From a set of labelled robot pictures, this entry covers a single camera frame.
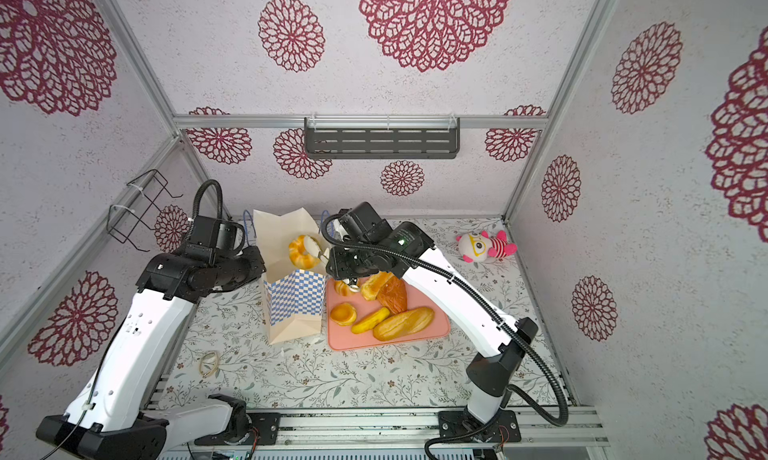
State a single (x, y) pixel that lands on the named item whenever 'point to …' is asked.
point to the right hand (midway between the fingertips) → (332, 262)
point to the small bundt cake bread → (343, 288)
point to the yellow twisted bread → (370, 321)
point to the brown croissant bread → (393, 295)
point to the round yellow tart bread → (343, 314)
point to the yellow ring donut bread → (299, 255)
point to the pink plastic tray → (354, 322)
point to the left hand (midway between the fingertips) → (263, 270)
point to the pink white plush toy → (475, 247)
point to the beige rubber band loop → (215, 367)
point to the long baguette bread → (403, 323)
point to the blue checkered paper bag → (295, 295)
